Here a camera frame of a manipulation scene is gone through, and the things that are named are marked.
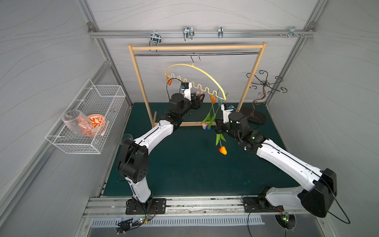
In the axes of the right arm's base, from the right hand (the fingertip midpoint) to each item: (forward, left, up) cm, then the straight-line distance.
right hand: (216, 118), depth 76 cm
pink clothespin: (+14, +10, +5) cm, 18 cm away
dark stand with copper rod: (+24, -37, -27) cm, 51 cm away
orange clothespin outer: (+25, +28, +4) cm, 38 cm away
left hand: (+12, +8, +6) cm, 16 cm away
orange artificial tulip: (-8, -2, -6) cm, 10 cm away
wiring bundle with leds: (-46, +44, -30) cm, 71 cm away
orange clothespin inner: (+8, +2, +6) cm, 10 cm away
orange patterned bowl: (-10, +56, +7) cm, 57 cm away
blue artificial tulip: (+5, +3, -14) cm, 15 cm away
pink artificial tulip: (+8, +6, -17) cm, 20 cm away
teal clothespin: (+9, -2, +4) cm, 10 cm away
